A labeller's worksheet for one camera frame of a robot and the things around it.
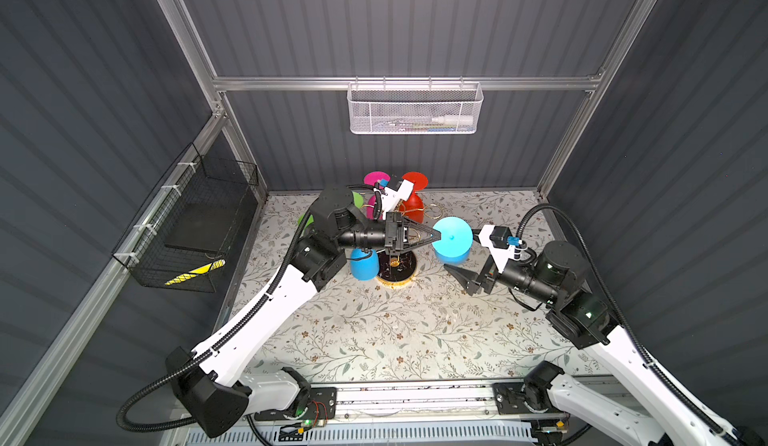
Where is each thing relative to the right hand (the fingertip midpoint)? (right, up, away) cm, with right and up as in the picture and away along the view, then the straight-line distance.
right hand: (461, 249), depth 61 cm
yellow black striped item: (-58, -5, +4) cm, 58 cm away
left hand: (-6, +3, -9) cm, 11 cm away
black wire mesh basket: (-64, +5, +11) cm, 65 cm away
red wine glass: (-9, +9, +15) cm, 20 cm away
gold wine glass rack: (-13, -11, +35) cm, 39 cm away
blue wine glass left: (-21, -7, +19) cm, 29 cm away
